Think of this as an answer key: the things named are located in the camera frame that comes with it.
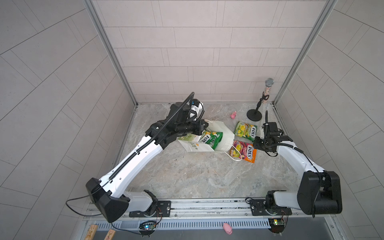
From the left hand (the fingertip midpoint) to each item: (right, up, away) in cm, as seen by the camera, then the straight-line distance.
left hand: (212, 124), depth 65 cm
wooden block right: (-44, -48, -1) cm, 65 cm away
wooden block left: (-52, -47, -1) cm, 70 cm away
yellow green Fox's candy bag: (+26, -6, +33) cm, 43 cm away
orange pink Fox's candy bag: (+23, -17, +24) cm, 38 cm away
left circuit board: (-29, -45, 0) cm, 54 cm away
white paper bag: (-10, -10, +14) cm, 20 cm away
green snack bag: (+1, -10, +23) cm, 25 cm away
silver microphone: (+35, +23, +21) cm, 47 cm away
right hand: (+27, -12, +23) cm, 38 cm away
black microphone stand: (+35, +4, +42) cm, 55 cm away
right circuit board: (+30, -47, +3) cm, 56 cm away
